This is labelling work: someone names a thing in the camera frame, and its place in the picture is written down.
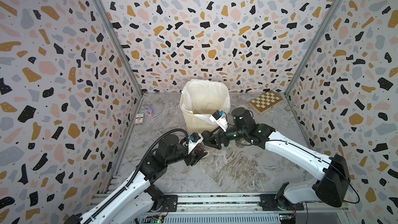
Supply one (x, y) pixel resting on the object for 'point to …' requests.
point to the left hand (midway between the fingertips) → (203, 145)
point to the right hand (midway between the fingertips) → (208, 139)
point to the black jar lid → (210, 141)
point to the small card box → (139, 118)
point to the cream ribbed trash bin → (196, 125)
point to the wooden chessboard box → (264, 102)
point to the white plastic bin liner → (200, 98)
